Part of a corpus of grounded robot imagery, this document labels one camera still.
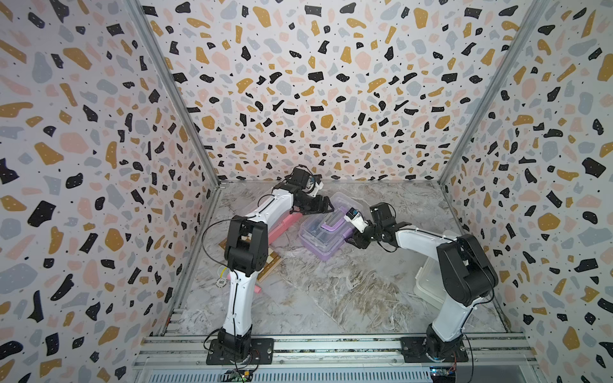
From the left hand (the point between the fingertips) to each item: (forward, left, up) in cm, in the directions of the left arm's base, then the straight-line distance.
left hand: (330, 210), depth 96 cm
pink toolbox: (-6, +21, -5) cm, 23 cm away
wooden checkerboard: (-17, +22, -9) cm, 29 cm away
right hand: (-8, -8, -6) cm, 13 cm away
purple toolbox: (-9, +3, -3) cm, 10 cm away
